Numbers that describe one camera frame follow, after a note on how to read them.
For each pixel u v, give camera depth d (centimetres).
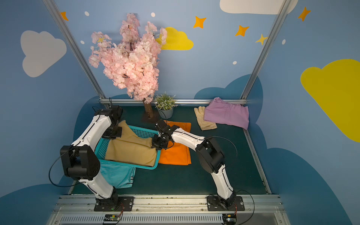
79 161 46
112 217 72
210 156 52
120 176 80
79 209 120
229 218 72
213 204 74
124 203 75
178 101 105
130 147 86
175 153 91
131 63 63
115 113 64
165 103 101
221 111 118
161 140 78
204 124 111
